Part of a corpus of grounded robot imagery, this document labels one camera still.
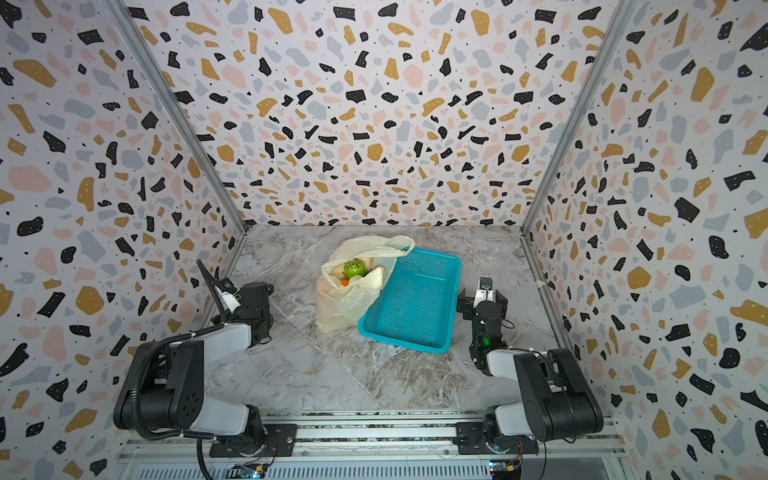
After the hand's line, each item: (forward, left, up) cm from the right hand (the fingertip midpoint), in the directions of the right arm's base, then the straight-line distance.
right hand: (480, 285), depth 89 cm
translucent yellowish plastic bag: (-9, +41, +2) cm, 42 cm away
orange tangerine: (-4, +39, +7) cm, 40 cm away
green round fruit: (+7, +39, -2) cm, 40 cm away
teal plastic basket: (+2, +18, -13) cm, 22 cm away
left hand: (-5, +73, -2) cm, 73 cm away
